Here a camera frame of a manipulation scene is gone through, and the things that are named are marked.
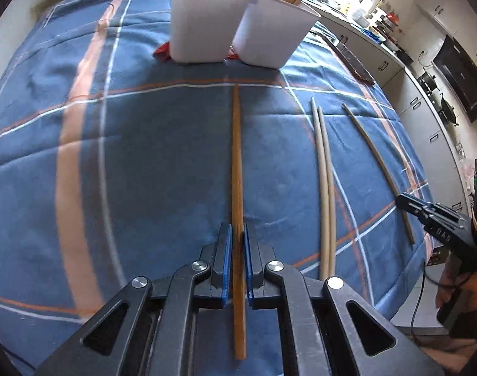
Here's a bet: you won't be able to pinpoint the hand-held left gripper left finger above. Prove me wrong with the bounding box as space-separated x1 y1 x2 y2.
34 222 234 376

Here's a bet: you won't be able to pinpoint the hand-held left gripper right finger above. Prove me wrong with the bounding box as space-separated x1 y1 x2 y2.
243 222 445 376

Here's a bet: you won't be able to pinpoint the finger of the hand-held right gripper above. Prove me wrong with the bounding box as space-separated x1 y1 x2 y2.
395 194 435 224

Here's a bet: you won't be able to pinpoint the white plastic utensil container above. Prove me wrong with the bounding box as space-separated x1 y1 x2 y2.
170 0 258 63
232 0 321 69

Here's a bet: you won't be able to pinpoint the person's right hand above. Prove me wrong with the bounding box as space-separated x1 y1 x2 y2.
435 253 477 322

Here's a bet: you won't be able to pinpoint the dark grey chopstick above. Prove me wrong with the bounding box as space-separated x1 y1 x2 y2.
341 103 416 243

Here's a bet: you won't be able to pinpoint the beige chopstick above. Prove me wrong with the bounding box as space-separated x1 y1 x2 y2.
317 106 337 279
310 97 330 280

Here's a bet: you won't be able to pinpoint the black wok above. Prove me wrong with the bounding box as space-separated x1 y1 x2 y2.
438 93 461 127

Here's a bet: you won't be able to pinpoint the white kitchen base cabinets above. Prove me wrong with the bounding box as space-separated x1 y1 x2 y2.
309 0 476 224

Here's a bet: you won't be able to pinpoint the gas stove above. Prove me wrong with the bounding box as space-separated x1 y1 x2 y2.
416 71 460 126

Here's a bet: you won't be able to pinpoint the blue plaid tablecloth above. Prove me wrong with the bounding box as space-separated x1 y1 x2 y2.
0 0 435 376

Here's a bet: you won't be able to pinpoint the black range hood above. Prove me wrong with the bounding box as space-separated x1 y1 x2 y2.
432 35 477 123

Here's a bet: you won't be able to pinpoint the white upper cabinets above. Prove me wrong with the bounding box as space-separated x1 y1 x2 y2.
416 0 477 71

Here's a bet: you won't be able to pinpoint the black cable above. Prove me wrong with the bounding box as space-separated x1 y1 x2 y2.
409 260 439 339

